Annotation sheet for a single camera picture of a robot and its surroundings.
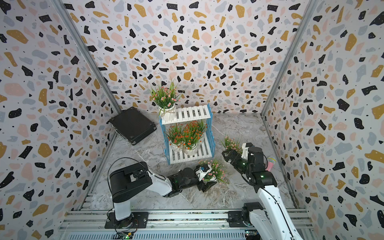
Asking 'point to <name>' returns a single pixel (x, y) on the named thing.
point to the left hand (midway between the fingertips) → (214, 175)
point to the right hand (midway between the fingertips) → (227, 157)
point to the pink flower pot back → (230, 144)
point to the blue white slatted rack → (184, 116)
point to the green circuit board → (125, 235)
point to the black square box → (132, 125)
